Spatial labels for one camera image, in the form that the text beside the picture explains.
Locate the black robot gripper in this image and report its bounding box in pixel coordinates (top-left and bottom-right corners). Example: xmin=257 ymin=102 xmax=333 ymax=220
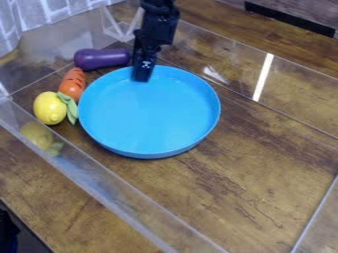
xmin=132 ymin=0 xmax=179 ymax=82

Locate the purple toy eggplant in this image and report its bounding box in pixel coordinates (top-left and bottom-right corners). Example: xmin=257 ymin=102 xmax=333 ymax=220
xmin=74 ymin=48 xmax=131 ymax=71

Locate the blue round plastic tray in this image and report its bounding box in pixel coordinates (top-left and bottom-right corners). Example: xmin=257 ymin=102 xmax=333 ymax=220
xmin=78 ymin=65 xmax=221 ymax=159

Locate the orange toy carrot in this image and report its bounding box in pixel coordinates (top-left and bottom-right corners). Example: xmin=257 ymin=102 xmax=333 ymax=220
xmin=56 ymin=67 xmax=86 ymax=125

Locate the clear acrylic enclosure wall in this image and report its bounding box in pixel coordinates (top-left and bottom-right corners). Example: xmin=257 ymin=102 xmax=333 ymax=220
xmin=0 ymin=0 xmax=338 ymax=253

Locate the yellow toy lemon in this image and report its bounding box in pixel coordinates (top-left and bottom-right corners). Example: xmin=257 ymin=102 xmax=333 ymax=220
xmin=34 ymin=91 xmax=67 ymax=126

